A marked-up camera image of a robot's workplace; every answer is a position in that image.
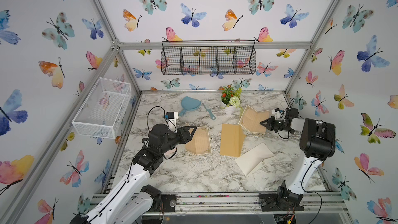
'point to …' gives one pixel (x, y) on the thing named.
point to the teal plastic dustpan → (188, 102)
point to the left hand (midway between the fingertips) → (194, 127)
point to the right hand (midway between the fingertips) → (263, 121)
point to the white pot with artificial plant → (230, 99)
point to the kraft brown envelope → (232, 139)
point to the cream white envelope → (247, 162)
